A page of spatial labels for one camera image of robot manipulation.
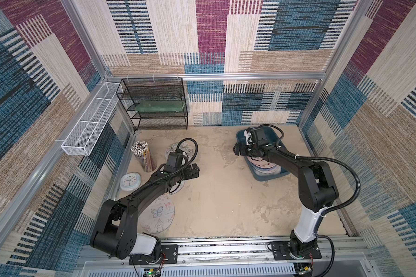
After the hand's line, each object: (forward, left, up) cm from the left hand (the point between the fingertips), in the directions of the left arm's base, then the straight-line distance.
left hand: (193, 170), depth 89 cm
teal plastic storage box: (+27, -48, -2) cm, 55 cm away
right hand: (+12, -27, 0) cm, 29 cm away
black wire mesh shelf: (+40, +24, +12) cm, 48 cm away
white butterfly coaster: (-19, +17, -10) cm, 27 cm away
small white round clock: (-2, +34, -7) cm, 34 cm away
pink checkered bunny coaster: (-1, -32, +8) cm, 33 cm away
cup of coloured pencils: (+5, +24, +6) cm, 26 cm away
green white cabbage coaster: (+1, +2, +18) cm, 18 cm away
